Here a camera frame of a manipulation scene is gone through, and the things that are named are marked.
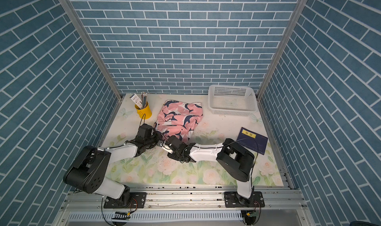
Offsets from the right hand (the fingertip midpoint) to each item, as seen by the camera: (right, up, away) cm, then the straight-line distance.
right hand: (173, 147), depth 89 cm
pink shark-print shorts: (+1, +16, +15) cm, 22 cm away
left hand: (-5, +6, +5) cm, 9 cm away
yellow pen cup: (-21, +20, +12) cm, 32 cm away
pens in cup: (-22, +30, +11) cm, 38 cm away
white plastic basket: (+43, +30, +30) cm, 60 cm away
